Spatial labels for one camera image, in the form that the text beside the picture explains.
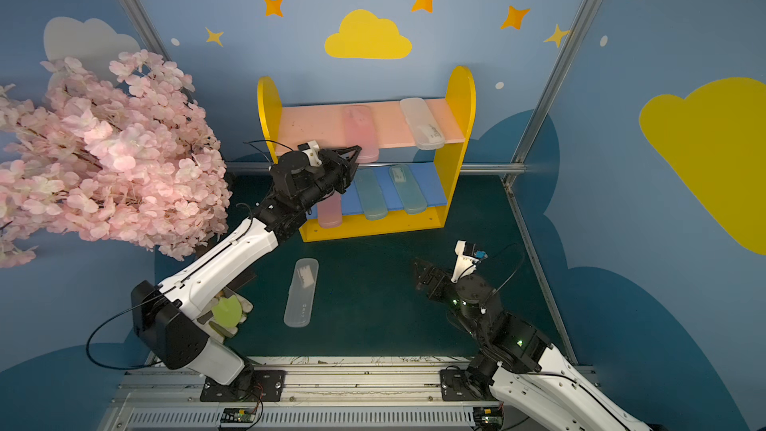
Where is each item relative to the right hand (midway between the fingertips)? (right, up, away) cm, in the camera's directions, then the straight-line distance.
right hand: (429, 261), depth 69 cm
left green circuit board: (-47, -38, +2) cm, 60 cm away
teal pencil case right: (-3, +19, +30) cm, 35 cm away
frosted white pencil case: (-37, -14, +21) cm, 45 cm away
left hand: (-16, +28, -2) cm, 32 cm away
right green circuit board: (+15, -40, +4) cm, 43 cm away
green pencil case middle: (-15, +16, +26) cm, 34 cm away
